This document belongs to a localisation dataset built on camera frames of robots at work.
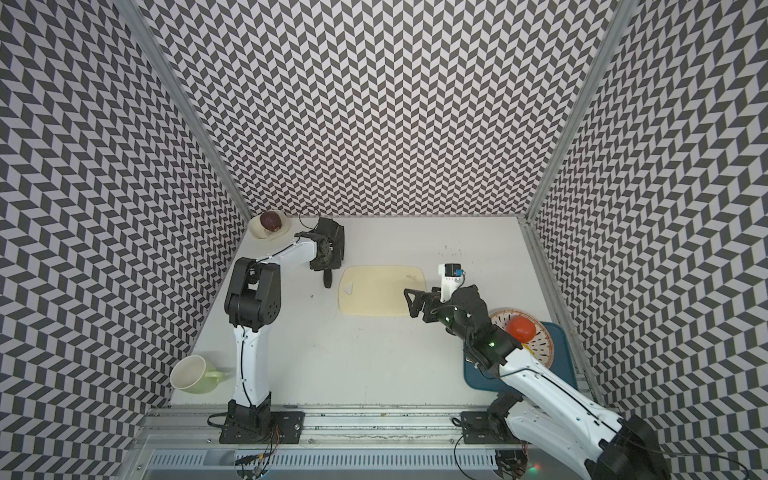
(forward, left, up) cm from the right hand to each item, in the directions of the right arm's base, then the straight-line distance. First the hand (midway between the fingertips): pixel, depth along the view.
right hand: (418, 296), depth 77 cm
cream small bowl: (+39, +61, -17) cm, 74 cm away
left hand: (+23, +30, -17) cm, 41 cm away
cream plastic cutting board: (+14, +13, -21) cm, 28 cm away
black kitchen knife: (+16, +29, -15) cm, 37 cm away
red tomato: (-3, -30, -13) cm, 32 cm away
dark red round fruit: (+41, +54, -13) cm, 69 cm away
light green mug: (-16, +57, -10) cm, 60 cm away
